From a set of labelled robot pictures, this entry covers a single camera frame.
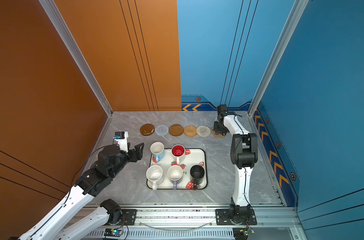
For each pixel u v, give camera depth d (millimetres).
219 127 895
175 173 870
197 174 845
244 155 570
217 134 1054
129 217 738
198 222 727
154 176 860
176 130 1085
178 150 940
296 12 711
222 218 725
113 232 710
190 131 1085
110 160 508
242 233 704
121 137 600
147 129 1085
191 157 945
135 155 630
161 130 1087
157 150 942
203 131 1085
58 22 737
